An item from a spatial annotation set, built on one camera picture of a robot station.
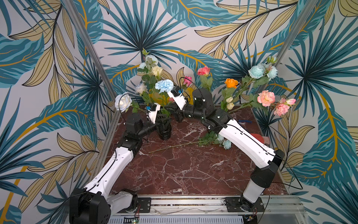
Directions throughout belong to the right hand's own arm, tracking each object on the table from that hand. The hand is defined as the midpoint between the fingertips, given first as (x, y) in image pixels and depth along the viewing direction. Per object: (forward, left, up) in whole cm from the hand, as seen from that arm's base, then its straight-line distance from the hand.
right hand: (166, 105), depth 64 cm
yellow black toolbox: (+15, +6, -8) cm, 18 cm away
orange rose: (+13, -35, -12) cm, 39 cm away
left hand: (0, -1, -10) cm, 10 cm away
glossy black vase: (-7, +1, -9) cm, 11 cm away
